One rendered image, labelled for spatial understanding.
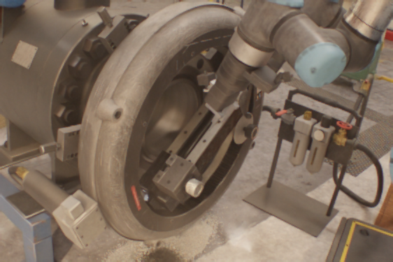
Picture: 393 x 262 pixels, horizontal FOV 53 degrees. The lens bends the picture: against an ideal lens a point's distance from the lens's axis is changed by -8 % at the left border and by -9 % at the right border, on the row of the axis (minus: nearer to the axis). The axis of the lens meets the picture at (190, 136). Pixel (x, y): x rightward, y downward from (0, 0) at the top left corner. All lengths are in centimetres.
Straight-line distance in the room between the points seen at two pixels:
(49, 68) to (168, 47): 45
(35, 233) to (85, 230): 38
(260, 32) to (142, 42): 31
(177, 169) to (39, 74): 53
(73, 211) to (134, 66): 37
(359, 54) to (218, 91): 31
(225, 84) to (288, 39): 20
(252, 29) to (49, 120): 73
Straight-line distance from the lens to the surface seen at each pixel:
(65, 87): 127
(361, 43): 85
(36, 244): 148
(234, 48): 85
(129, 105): 97
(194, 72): 133
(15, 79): 148
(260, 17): 80
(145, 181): 123
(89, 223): 109
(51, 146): 103
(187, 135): 129
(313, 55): 73
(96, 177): 105
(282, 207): 211
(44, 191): 119
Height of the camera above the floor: 112
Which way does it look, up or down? 25 degrees down
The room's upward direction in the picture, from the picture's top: 8 degrees clockwise
